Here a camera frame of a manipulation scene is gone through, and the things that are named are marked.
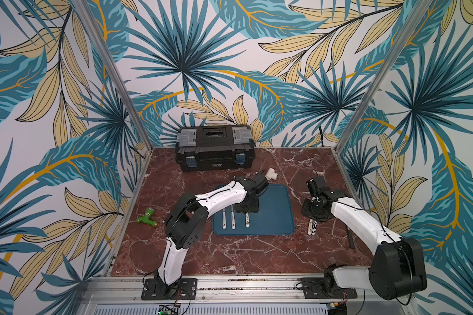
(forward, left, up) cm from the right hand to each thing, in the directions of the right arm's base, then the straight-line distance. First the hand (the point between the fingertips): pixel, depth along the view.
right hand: (308, 212), depth 86 cm
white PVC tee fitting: (+24, +12, -4) cm, 28 cm away
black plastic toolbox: (+30, +43, +11) cm, 54 cm away
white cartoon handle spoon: (+1, +33, -5) cm, 34 cm away
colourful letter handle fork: (-2, +37, -5) cm, 37 cm away
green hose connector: (+2, +72, -4) cm, 72 cm away
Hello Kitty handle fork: (0, +27, -6) cm, 27 cm away
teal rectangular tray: (+3, +13, -8) cm, 15 cm away
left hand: (+2, +25, -2) cm, 26 cm away
